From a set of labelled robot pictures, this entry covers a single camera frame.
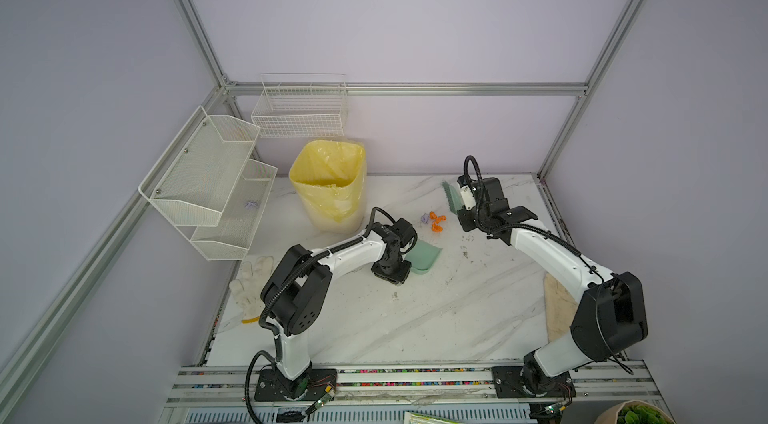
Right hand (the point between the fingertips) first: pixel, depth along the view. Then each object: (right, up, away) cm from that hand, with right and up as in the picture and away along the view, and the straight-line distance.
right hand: (465, 206), depth 88 cm
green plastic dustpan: (-12, -17, +10) cm, 23 cm away
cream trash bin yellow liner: (-44, +10, +17) cm, 48 cm away
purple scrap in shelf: (-67, 0, +5) cm, 67 cm away
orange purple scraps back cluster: (-6, -5, +19) cm, 21 cm away
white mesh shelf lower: (-71, -9, +1) cm, 71 cm away
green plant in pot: (+30, -43, -25) cm, 58 cm away
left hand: (-21, -22, -1) cm, 31 cm away
